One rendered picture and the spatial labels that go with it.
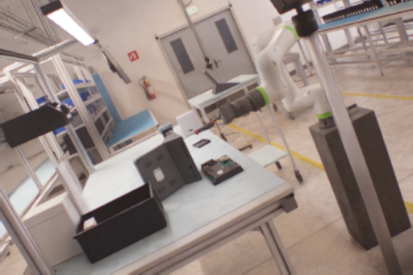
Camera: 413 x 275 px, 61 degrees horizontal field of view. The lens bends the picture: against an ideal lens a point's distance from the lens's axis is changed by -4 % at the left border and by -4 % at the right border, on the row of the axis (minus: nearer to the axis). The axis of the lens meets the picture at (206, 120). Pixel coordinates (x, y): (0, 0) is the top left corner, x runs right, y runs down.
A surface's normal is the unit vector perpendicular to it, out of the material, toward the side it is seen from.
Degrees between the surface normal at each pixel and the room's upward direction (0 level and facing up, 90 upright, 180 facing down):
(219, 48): 90
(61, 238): 90
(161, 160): 90
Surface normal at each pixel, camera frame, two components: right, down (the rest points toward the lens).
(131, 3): 0.20, 0.11
